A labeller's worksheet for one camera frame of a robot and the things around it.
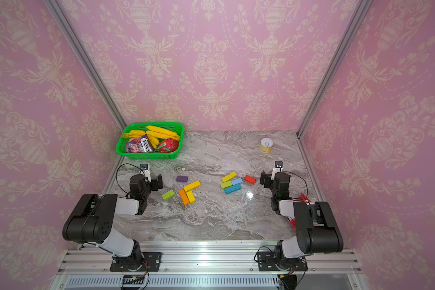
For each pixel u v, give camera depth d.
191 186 0.97
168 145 1.05
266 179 0.87
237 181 0.98
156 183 0.89
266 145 1.08
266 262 0.73
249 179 1.00
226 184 0.97
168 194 0.92
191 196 0.92
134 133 1.10
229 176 1.00
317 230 0.45
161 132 1.11
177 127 1.15
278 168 0.80
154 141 1.10
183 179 1.00
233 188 0.95
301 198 0.90
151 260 0.74
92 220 0.47
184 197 0.92
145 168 0.83
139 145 1.06
